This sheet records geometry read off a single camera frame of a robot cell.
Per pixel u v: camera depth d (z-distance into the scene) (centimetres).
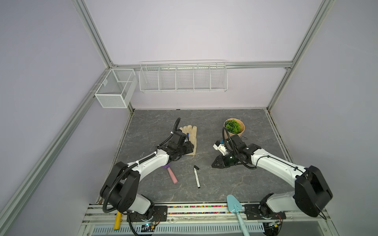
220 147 77
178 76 101
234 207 74
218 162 71
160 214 74
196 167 89
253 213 72
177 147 68
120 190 43
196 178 85
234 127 95
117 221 71
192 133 105
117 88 100
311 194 42
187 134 104
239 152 64
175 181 83
